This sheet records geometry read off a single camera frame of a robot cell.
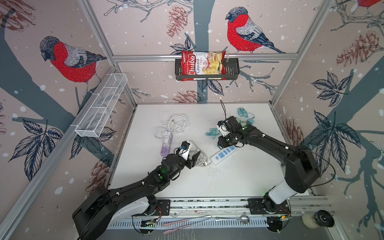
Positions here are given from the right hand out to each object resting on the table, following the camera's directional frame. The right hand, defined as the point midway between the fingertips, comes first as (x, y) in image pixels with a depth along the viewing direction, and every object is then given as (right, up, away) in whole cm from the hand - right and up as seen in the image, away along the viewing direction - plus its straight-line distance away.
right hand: (218, 145), depth 87 cm
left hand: (-14, 0, -10) cm, 17 cm away
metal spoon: (+10, -31, -18) cm, 38 cm away
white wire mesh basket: (-65, +14, -16) cm, 68 cm away
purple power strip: (-33, -4, +5) cm, 33 cm away
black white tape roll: (+40, -26, -25) cm, 54 cm away
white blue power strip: (+3, -6, +3) cm, 8 cm away
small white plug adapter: (-31, +4, +4) cm, 32 cm away
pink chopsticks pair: (-23, -34, -21) cm, 46 cm away
